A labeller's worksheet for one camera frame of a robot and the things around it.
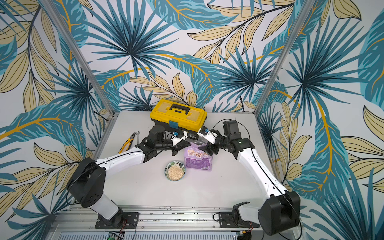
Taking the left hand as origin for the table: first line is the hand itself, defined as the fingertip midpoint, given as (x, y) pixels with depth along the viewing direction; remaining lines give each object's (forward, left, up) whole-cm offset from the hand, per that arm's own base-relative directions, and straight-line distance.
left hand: (189, 144), depth 80 cm
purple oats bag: (-5, -4, -7) cm, 9 cm away
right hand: (-1, -3, +3) cm, 4 cm away
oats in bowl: (-10, +7, -16) cm, 20 cm away
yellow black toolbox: (+22, +9, -3) cm, 24 cm away
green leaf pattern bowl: (-5, +10, -15) cm, 19 cm away
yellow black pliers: (+10, +42, -19) cm, 47 cm away
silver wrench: (+19, +37, -19) cm, 46 cm away
